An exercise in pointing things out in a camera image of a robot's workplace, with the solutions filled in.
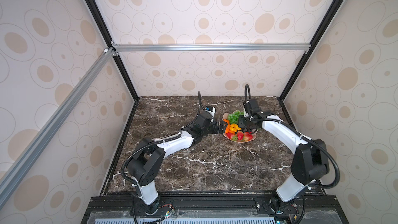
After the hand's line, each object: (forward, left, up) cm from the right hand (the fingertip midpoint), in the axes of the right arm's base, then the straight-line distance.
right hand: (241, 121), depth 91 cm
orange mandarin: (+5, +8, -6) cm, 11 cm away
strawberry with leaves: (-4, +6, -7) cm, 11 cm away
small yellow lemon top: (+1, +4, -7) cm, 8 cm away
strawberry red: (-6, +1, -6) cm, 8 cm away
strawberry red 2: (-6, -3, -7) cm, 10 cm away
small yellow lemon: (0, +1, -7) cm, 7 cm away
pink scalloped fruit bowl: (-1, +4, -9) cm, 10 cm away
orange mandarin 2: (-1, +8, -8) cm, 11 cm away
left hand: (-4, +10, +5) cm, 12 cm away
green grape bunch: (+7, +3, -5) cm, 9 cm away
